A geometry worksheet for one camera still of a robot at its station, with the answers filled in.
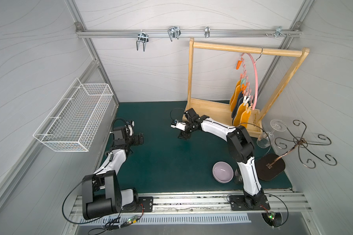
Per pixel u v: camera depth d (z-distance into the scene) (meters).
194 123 0.75
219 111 1.18
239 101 0.85
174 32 0.77
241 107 0.82
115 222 0.72
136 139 0.80
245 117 0.82
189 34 0.81
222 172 0.83
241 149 0.55
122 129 0.69
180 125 0.86
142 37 0.78
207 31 0.78
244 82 0.86
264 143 0.75
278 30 0.77
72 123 0.69
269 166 0.84
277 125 0.66
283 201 0.66
